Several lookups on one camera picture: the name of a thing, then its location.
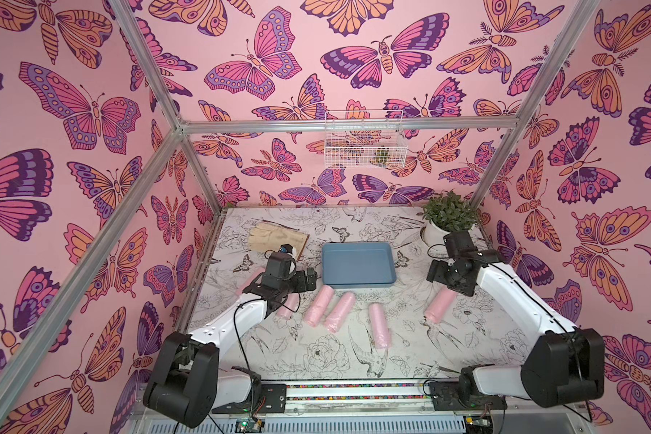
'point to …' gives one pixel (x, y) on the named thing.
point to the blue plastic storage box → (358, 265)
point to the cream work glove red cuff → (267, 236)
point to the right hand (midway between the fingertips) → (438, 280)
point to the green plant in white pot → (448, 212)
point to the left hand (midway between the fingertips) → (308, 273)
